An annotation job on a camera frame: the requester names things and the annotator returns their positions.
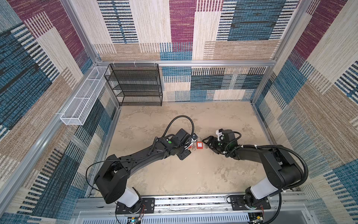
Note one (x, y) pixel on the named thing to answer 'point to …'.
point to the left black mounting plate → (148, 206)
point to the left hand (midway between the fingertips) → (185, 146)
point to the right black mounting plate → (237, 203)
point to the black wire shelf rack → (135, 84)
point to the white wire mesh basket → (77, 112)
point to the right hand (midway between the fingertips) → (205, 145)
